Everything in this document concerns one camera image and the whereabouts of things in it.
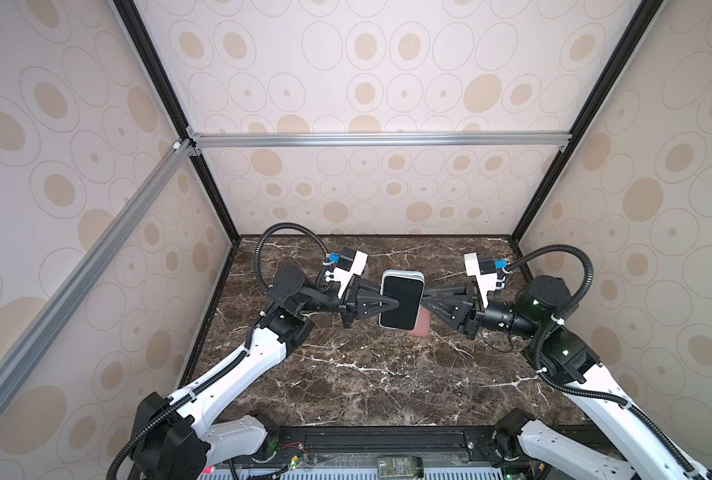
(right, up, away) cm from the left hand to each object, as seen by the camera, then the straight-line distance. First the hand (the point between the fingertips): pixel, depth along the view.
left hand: (399, 313), depth 53 cm
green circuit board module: (+2, -37, +14) cm, 40 cm away
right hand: (+5, +2, +2) cm, 5 cm away
